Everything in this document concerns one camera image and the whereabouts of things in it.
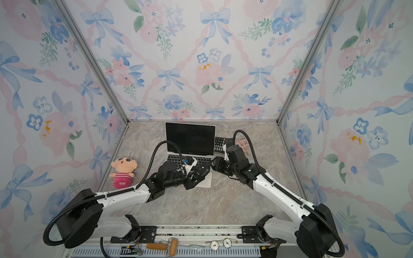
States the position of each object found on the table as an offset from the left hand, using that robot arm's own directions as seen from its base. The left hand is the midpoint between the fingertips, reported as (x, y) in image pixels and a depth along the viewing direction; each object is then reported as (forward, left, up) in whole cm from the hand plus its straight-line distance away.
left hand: (202, 173), depth 79 cm
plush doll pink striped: (+7, +44, -7) cm, 45 cm away
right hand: (+4, -5, +4) cm, 7 cm away
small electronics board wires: (-30, +29, -13) cm, 44 cm away
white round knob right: (-27, -12, -13) cm, 32 cm away
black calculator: (+28, -10, -11) cm, 32 cm away
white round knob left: (-28, -6, -13) cm, 32 cm away
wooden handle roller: (-29, +13, -12) cm, 34 cm away
